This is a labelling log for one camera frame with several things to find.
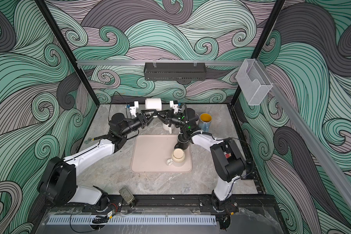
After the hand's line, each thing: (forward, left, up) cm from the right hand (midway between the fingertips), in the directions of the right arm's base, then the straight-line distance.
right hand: (155, 114), depth 75 cm
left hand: (-1, -2, +2) cm, 3 cm away
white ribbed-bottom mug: (+10, -4, -27) cm, 29 cm away
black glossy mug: (-5, -15, -23) cm, 28 cm away
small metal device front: (-33, +14, -25) cm, 44 cm away
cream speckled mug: (-15, -12, -20) cm, 28 cm away
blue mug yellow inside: (+10, -31, -19) cm, 38 cm away
